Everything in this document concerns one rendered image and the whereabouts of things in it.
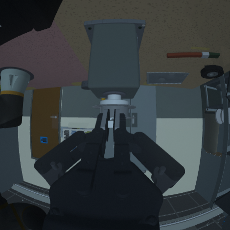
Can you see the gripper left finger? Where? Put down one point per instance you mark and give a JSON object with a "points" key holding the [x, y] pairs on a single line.
{"points": [[71, 149]]}

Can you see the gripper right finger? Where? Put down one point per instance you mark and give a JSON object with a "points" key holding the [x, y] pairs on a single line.
{"points": [[152, 154]]}

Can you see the grey synchronizer body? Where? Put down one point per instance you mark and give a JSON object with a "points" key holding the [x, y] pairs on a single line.
{"points": [[212, 136]]}

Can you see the white rewind spindle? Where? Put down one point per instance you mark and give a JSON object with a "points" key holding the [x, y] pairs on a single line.
{"points": [[114, 100]]}

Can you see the dark grey crank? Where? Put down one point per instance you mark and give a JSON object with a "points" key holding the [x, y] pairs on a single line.
{"points": [[85, 84]]}

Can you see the white synchronizer roller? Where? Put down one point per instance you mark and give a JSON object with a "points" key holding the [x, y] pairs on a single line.
{"points": [[219, 115]]}

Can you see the blue sign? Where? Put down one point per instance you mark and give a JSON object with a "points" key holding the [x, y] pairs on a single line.
{"points": [[44, 140]]}

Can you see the brown door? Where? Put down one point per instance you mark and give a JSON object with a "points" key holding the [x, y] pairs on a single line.
{"points": [[45, 107]]}

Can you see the pink mat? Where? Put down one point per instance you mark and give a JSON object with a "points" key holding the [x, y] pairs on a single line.
{"points": [[45, 59]]}

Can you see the black tape roll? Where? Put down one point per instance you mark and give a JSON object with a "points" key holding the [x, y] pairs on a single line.
{"points": [[212, 71]]}

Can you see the white wall poster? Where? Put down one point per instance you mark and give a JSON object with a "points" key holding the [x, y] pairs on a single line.
{"points": [[71, 132]]}

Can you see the grey wall switch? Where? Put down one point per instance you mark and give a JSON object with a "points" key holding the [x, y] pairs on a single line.
{"points": [[134, 120]]}

